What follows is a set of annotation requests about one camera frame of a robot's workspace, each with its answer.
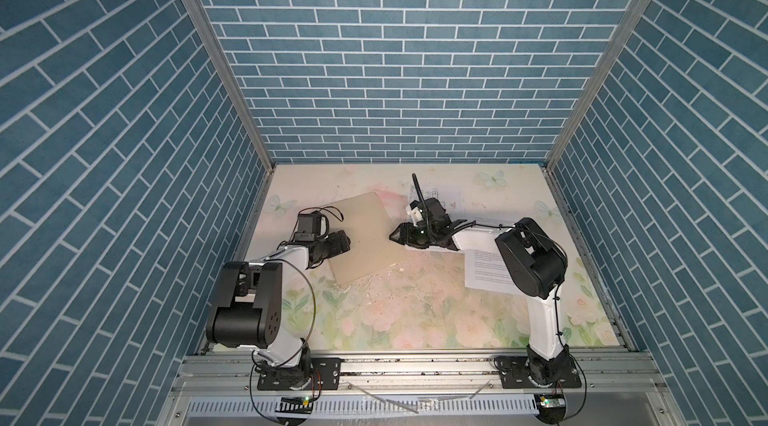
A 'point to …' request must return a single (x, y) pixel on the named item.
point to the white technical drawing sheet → (454, 196)
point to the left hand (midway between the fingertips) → (341, 242)
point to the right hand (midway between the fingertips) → (392, 236)
